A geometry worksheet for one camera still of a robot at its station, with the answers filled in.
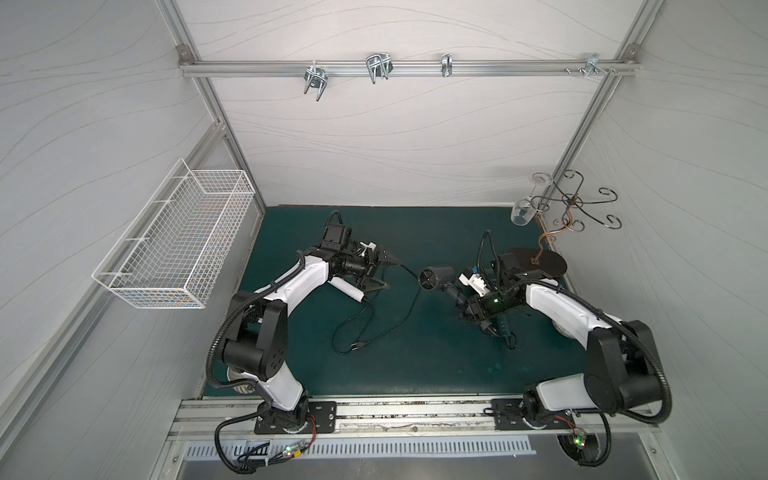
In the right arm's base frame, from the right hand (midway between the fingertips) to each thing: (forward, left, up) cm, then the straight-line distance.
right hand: (464, 313), depth 85 cm
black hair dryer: (+6, +9, +10) cm, 14 cm away
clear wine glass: (+31, -21, +12) cm, 39 cm away
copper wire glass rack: (+23, -30, +16) cm, 41 cm away
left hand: (+5, +20, +12) cm, 24 cm away
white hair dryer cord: (+4, +28, -5) cm, 29 cm away
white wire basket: (+1, +72, +26) cm, 77 cm away
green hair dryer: (-2, -11, -3) cm, 12 cm away
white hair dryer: (+8, +36, -2) cm, 37 cm away
